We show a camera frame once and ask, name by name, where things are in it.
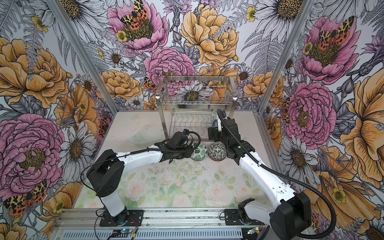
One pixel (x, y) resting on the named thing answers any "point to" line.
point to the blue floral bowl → (215, 124)
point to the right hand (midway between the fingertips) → (218, 130)
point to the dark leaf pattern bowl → (217, 151)
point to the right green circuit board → (254, 230)
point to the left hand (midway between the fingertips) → (188, 152)
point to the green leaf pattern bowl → (199, 153)
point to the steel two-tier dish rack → (190, 102)
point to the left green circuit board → (127, 230)
